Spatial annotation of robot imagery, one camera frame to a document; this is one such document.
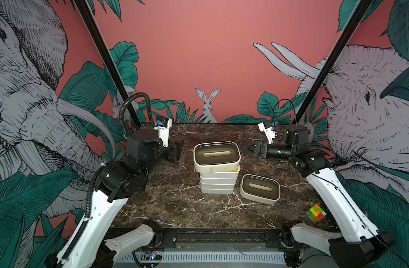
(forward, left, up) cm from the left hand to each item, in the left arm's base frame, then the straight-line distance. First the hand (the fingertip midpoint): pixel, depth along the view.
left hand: (179, 138), depth 60 cm
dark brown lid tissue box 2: (-7, -38, -36) cm, 52 cm away
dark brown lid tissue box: (-1, -14, -12) cm, 19 cm away
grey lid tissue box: (-5, -15, -28) cm, 32 cm away
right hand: (-1, -25, -6) cm, 26 cm away
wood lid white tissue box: (-6, -21, -17) cm, 28 cm away
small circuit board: (-32, +14, -40) cm, 54 cm away
